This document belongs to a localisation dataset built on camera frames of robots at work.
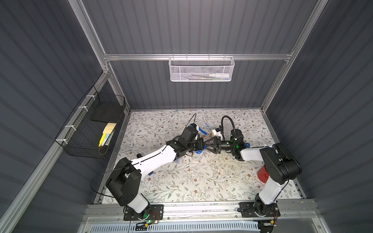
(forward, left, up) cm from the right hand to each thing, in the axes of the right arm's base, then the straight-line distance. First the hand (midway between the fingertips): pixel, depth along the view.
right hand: (206, 146), depth 82 cm
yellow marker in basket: (-3, +53, +13) cm, 54 cm away
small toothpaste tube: (+28, -4, -15) cm, 32 cm away
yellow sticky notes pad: (+4, +52, +12) cm, 54 cm away
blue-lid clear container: (-1, +4, -9) cm, 10 cm away
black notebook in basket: (+13, +55, +15) cm, 58 cm away
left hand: (0, 0, 0) cm, 0 cm away
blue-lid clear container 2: (-3, +16, -12) cm, 21 cm away
